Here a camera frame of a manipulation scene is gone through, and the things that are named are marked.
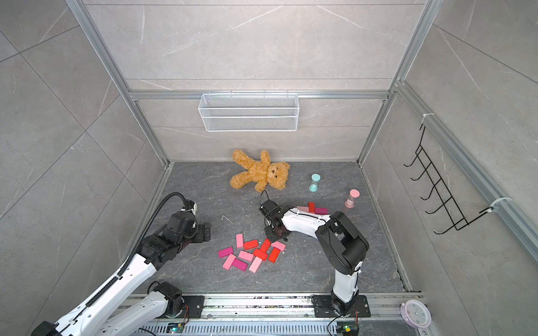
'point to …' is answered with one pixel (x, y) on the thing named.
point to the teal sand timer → (315, 178)
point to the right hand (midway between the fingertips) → (277, 234)
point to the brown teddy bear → (262, 172)
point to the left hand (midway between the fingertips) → (202, 223)
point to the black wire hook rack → (452, 212)
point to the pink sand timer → (354, 193)
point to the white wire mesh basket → (250, 113)
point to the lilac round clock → (415, 313)
